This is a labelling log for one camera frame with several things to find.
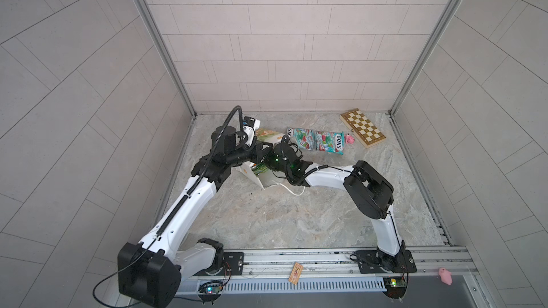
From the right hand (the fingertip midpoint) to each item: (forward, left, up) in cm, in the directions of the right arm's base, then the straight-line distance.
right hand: (253, 153), depth 86 cm
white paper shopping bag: (-9, -6, -4) cm, 12 cm away
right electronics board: (-46, -46, -14) cm, 66 cm away
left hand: (-7, -10, +14) cm, 19 cm away
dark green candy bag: (-5, -3, -4) cm, 7 cm away
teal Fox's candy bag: (+11, -40, -10) cm, 43 cm away
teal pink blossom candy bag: (+15, -24, -10) cm, 30 cm away
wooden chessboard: (+16, -55, -10) cm, 58 cm away
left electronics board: (-43, +13, -9) cm, 46 cm away
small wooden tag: (-40, -14, -11) cm, 44 cm away
